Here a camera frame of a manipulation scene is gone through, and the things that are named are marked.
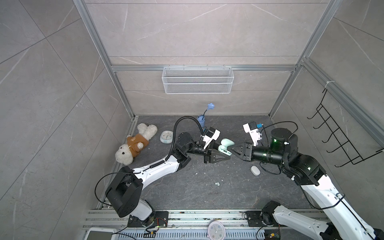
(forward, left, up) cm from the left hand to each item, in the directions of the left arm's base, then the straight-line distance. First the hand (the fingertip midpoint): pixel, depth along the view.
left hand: (230, 154), depth 60 cm
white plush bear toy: (+23, +50, -24) cm, 60 cm away
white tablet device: (-22, +58, -29) cm, 68 cm away
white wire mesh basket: (+60, +9, -4) cm, 61 cm away
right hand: (+1, +1, +3) cm, 3 cm away
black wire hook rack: (+2, -53, -2) cm, 53 cm away
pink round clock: (-23, +5, -31) cm, 39 cm away
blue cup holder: (+43, +7, -26) cm, 51 cm away
